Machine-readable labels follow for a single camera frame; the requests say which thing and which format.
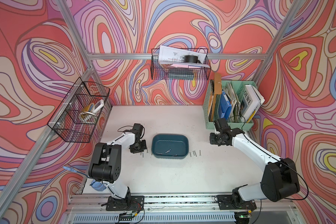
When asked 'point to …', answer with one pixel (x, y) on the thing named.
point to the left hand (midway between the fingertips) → (143, 149)
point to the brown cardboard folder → (217, 90)
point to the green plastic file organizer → (234, 101)
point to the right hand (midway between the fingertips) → (214, 142)
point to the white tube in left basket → (99, 105)
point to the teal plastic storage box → (170, 146)
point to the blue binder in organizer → (225, 107)
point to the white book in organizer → (251, 101)
